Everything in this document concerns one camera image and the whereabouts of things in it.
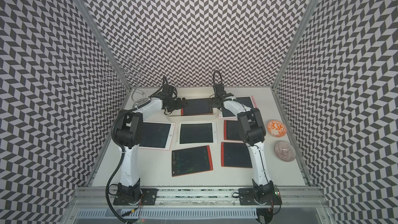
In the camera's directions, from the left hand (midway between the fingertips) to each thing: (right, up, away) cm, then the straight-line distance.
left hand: (182, 106), depth 102 cm
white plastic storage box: (-4, -5, -2) cm, 7 cm away
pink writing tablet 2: (+47, +4, +9) cm, 48 cm away
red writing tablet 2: (+32, -27, -15) cm, 45 cm away
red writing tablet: (+8, -30, -18) cm, 35 cm away
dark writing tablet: (+32, -15, -5) cm, 36 cm away
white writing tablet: (+10, -17, -7) cm, 20 cm away
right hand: (+24, +2, +3) cm, 24 cm away
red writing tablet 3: (+9, -1, +6) cm, 11 cm away
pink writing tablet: (-14, -17, -9) cm, 24 cm away
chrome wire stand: (-29, +17, -18) cm, 38 cm away
